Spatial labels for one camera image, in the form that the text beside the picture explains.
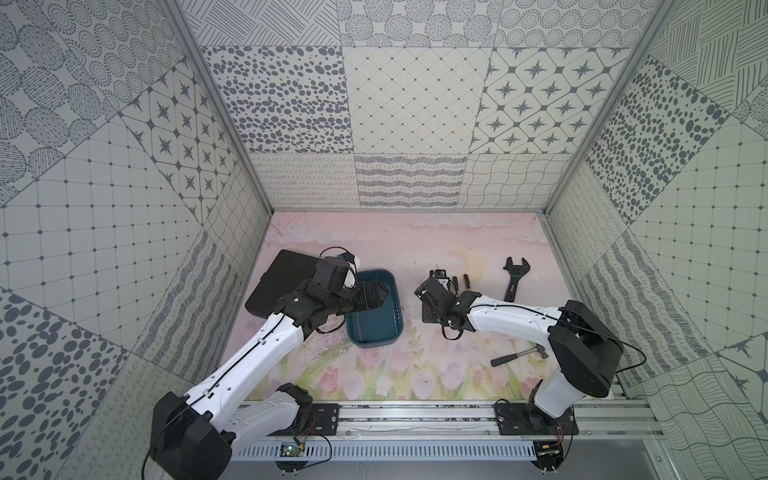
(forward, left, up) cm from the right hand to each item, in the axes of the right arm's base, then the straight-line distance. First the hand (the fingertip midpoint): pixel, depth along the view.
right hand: (434, 310), depth 90 cm
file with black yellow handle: (+10, -12, -3) cm, 16 cm away
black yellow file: (+12, -8, -2) cm, 14 cm away
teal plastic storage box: (-5, +16, -2) cm, 17 cm away
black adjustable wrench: (+16, -29, -3) cm, 33 cm away
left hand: (-2, +16, +16) cm, 23 cm away
